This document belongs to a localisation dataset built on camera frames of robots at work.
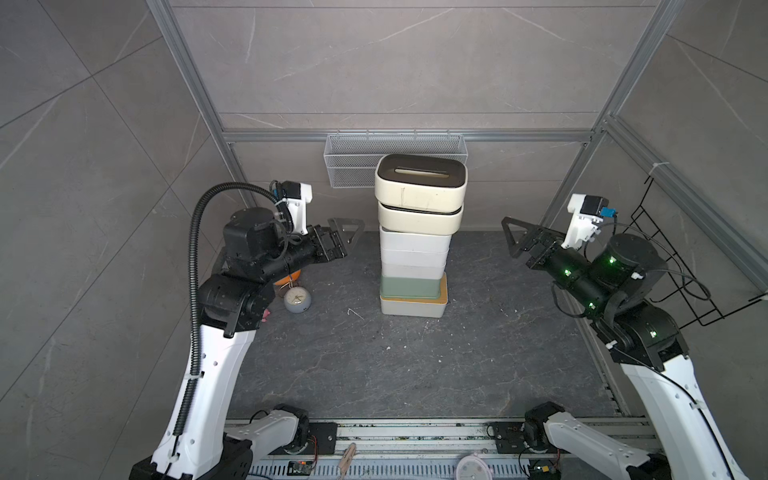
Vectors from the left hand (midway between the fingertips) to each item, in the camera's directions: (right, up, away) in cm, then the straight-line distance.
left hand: (352, 223), depth 55 cm
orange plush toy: (-25, -13, +43) cm, 52 cm away
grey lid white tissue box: (+8, -3, +16) cm, 18 cm away
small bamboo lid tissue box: (+13, -10, +23) cm, 29 cm away
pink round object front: (+27, -56, +13) cm, 63 cm away
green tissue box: (+13, -16, +32) cm, 38 cm away
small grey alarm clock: (-23, -20, +40) cm, 50 cm away
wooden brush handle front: (-3, -55, +14) cm, 57 cm away
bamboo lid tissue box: (+8, -7, +22) cm, 24 cm away
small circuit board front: (-15, -57, +15) cm, 61 cm away
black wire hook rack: (+71, -17, +4) cm, 73 cm away
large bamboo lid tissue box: (+16, -23, +40) cm, 49 cm away
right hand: (+32, 0, 0) cm, 32 cm away
